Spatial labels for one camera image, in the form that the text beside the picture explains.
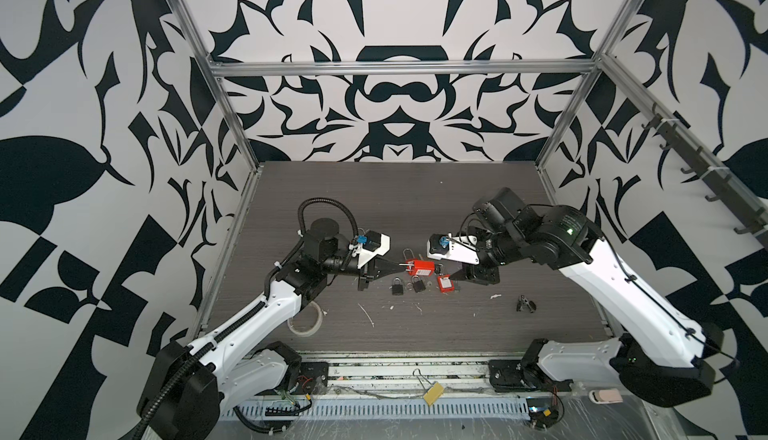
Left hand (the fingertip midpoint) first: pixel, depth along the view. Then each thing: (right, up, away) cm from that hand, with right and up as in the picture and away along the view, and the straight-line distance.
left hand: (406, 260), depth 67 cm
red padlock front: (+13, -11, +21) cm, 27 cm away
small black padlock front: (+5, -12, +22) cm, 26 cm away
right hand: (+9, +1, -3) cm, 10 cm away
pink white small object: (+45, -31, +1) cm, 55 cm away
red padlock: (+2, -1, -1) cm, 3 cm away
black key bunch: (+34, -15, +17) cm, 41 cm away
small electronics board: (+32, -36, +4) cm, 49 cm away
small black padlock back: (-1, -13, +22) cm, 25 cm away
